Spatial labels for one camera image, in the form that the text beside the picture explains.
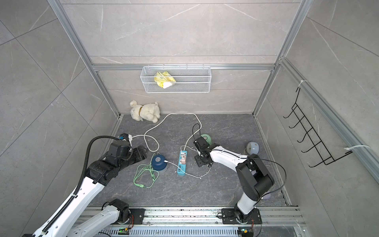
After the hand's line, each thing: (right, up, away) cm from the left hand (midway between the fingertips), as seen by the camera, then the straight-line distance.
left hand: (144, 148), depth 74 cm
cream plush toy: (-8, +22, +35) cm, 42 cm away
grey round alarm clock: (+63, -2, +17) cm, 65 cm away
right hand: (+32, -10, +17) cm, 37 cm away
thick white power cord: (-11, +5, +32) cm, 34 cm away
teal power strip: (+18, -14, +13) cm, 26 cm away
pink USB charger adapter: (+19, -8, +12) cm, 24 cm away
